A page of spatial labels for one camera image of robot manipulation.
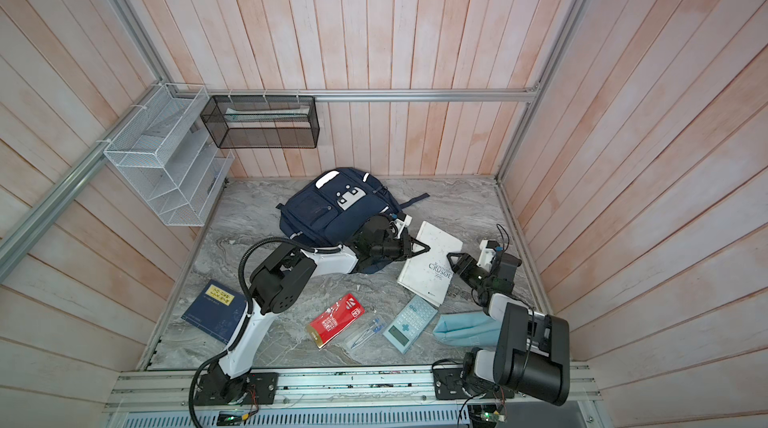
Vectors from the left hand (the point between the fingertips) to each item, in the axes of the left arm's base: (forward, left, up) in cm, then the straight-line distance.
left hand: (429, 253), depth 88 cm
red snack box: (-18, +29, -9) cm, 35 cm away
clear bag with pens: (-20, +18, -8) cm, 28 cm away
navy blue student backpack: (+20, +34, -4) cm, 40 cm away
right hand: (0, -8, -3) cm, 9 cm away
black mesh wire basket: (+44, +57, +16) cm, 73 cm away
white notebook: (-6, +1, -2) cm, 6 cm away
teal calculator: (-18, +6, -8) cm, 21 cm away
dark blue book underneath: (-14, +63, -9) cm, 66 cm away
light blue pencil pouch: (-21, -10, -3) cm, 23 cm away
